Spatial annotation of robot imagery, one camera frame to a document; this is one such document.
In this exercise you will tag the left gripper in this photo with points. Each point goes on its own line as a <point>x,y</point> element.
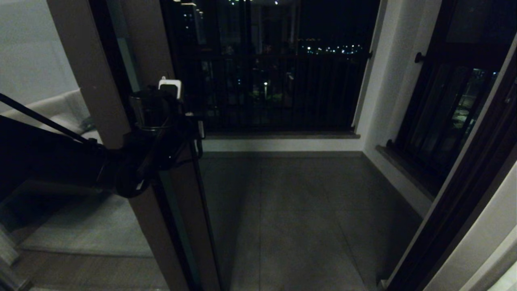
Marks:
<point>157,145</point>

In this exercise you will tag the brown framed sliding glass door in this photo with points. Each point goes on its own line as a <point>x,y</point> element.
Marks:
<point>190,210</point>

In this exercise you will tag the brown framed fixed glass panel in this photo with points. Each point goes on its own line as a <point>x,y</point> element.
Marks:
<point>93,81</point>

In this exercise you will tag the white sofa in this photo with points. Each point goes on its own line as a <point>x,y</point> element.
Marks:
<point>68,109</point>

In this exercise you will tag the grey rug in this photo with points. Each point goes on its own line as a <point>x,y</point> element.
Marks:
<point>89,230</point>

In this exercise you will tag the brown stone balcony sill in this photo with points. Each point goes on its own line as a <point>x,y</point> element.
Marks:
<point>282,136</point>

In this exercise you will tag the black balcony railing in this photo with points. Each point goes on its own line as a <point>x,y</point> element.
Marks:
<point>282,93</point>

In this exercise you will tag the brown stone side sill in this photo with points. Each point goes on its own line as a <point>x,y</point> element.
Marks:
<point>404,171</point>

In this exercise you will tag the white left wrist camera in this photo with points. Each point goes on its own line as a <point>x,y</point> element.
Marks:
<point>170,88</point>

